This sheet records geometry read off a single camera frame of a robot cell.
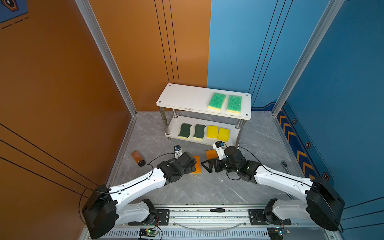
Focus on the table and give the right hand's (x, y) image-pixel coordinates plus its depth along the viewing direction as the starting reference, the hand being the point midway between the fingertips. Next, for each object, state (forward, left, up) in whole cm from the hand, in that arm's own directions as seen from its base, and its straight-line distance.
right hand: (206, 162), depth 79 cm
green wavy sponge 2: (+25, +13, -4) cm, 28 cm away
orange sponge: (-3, +5, +3) cm, 6 cm away
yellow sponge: (+22, -13, -4) cm, 26 cm away
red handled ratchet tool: (+4, -48, -12) cm, 50 cm away
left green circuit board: (-29, +29, -13) cm, 43 cm away
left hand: (+1, +10, -3) cm, 11 cm away
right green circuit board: (-30, -32, -13) cm, 46 cm away
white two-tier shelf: (+26, +4, +22) cm, 34 cm away
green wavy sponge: (+24, +3, -4) cm, 24 cm away
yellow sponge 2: (+23, -5, -3) cm, 24 cm away
